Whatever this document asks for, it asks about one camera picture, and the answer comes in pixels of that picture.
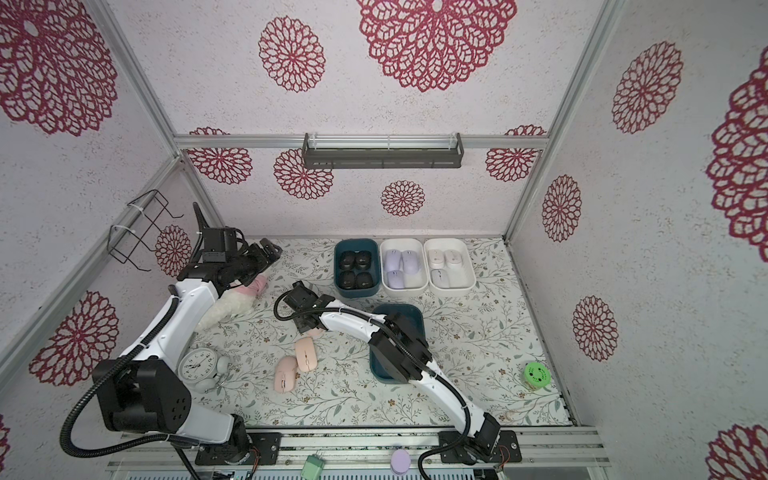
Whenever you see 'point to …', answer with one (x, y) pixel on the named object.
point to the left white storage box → (415, 285)
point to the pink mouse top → (315, 332)
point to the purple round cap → (400, 461)
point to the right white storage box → (449, 267)
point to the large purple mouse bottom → (410, 261)
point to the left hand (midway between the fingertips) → (273, 258)
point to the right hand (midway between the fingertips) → (304, 312)
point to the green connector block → (313, 467)
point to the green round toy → (537, 374)
